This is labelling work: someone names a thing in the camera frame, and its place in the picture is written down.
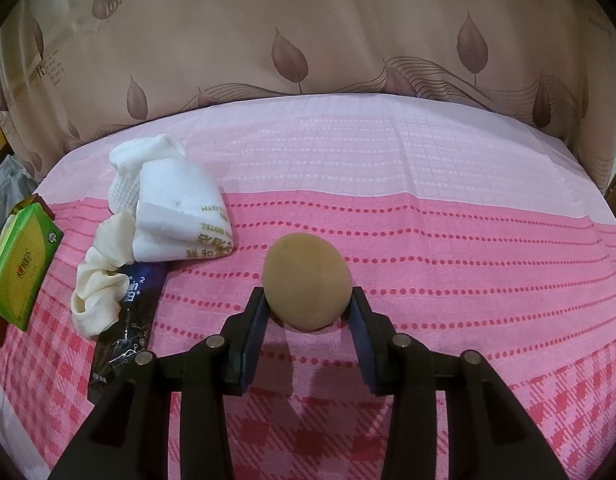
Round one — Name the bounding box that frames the green tissue box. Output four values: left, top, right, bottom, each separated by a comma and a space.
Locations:
0, 205, 64, 332

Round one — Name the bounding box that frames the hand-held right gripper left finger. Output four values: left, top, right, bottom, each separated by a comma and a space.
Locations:
48, 286, 269, 480

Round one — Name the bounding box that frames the grey plastic bag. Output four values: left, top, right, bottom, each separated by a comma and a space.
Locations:
0, 155, 25, 241

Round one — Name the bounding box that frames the cream cloth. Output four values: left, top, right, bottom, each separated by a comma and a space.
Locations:
70, 210, 139, 340

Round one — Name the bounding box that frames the white mesh cloth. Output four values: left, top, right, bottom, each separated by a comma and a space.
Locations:
108, 133, 187, 222

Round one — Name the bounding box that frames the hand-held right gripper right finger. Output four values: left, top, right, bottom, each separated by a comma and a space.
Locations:
345, 285, 572, 480

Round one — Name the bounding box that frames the white towel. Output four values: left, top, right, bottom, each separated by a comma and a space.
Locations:
132, 160, 235, 264

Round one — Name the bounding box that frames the dark blue packet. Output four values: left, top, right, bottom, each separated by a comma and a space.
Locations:
87, 260, 169, 404

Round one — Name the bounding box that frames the beige leaf print curtain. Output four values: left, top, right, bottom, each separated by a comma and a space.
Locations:
0, 0, 616, 201

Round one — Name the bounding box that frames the brown makeup sponge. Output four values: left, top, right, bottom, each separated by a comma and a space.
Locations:
263, 233, 353, 334

